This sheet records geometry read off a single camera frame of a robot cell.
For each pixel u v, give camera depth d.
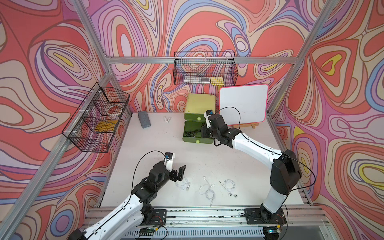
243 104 1.01
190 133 0.96
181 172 0.72
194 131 0.96
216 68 0.96
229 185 0.84
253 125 1.07
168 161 0.69
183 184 0.84
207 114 0.77
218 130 0.65
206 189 0.82
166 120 1.12
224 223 0.73
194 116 0.91
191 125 0.97
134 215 0.60
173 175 0.71
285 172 0.46
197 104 0.96
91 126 0.73
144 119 1.12
